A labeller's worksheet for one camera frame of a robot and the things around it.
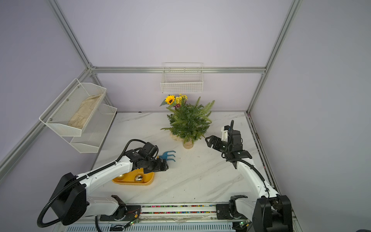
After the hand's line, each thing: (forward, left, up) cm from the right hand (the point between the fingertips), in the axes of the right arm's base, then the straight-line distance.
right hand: (211, 143), depth 84 cm
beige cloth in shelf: (+13, +71, +16) cm, 74 cm away
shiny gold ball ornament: (-16, +43, -10) cm, 47 cm away
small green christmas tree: (+3, +13, +16) cm, 21 cm away
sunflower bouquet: (+26, +22, +10) cm, 36 cm away
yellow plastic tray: (-16, +37, -10) cm, 42 cm away
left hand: (-12, +30, -9) cm, 33 cm away
